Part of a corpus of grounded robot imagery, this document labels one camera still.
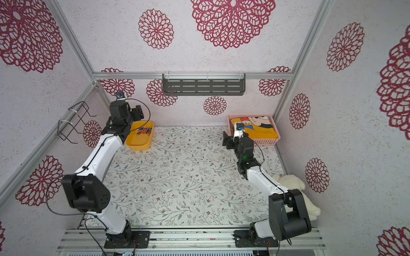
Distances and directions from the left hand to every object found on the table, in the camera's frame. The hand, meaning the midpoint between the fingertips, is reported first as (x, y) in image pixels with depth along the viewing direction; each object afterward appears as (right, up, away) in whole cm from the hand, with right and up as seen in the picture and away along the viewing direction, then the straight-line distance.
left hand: (133, 108), depth 83 cm
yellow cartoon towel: (+75, -7, +29) cm, 80 cm away
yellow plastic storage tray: (-5, -14, +23) cm, 27 cm away
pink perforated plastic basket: (+79, -17, +23) cm, 84 cm away
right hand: (+51, -11, 0) cm, 52 cm away
